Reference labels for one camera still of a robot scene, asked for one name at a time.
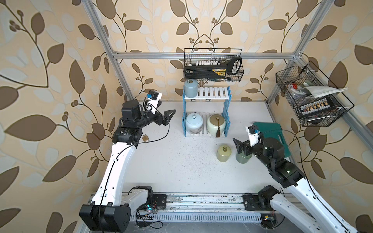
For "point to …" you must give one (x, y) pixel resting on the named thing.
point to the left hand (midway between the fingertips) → (168, 105)
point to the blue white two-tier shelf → (211, 93)
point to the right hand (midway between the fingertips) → (242, 135)
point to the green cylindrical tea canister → (242, 158)
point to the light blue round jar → (194, 123)
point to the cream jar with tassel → (215, 124)
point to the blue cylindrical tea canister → (191, 88)
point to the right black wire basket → (292, 80)
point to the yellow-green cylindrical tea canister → (223, 153)
